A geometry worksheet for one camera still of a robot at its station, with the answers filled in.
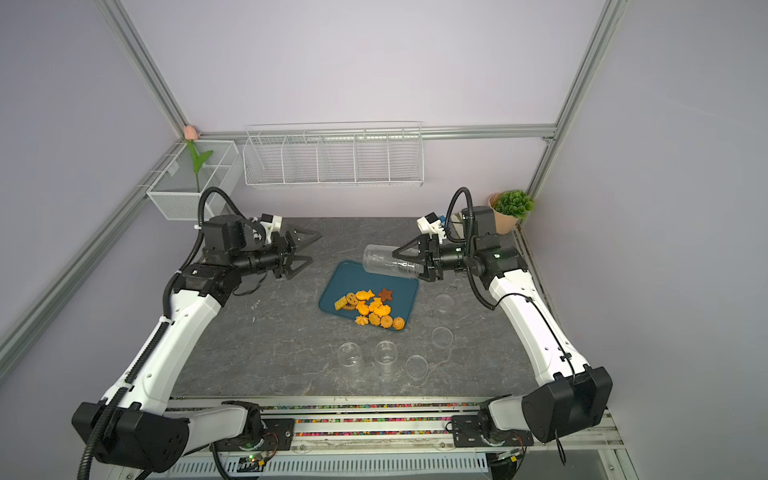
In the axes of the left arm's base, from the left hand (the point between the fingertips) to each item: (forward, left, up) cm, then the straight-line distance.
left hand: (318, 249), depth 68 cm
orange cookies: (+5, -14, -32) cm, 36 cm away
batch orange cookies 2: (-1, -13, -33) cm, 35 cm away
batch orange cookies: (+4, -5, -32) cm, 33 cm away
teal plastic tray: (+16, +1, -36) cm, 39 cm away
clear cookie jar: (-14, -4, -32) cm, 35 cm away
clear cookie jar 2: (-17, -14, -32) cm, 39 cm away
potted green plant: (+31, -62, -20) cm, 72 cm away
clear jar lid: (+2, -34, -33) cm, 48 cm away
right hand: (-6, -18, +1) cm, 19 cm away
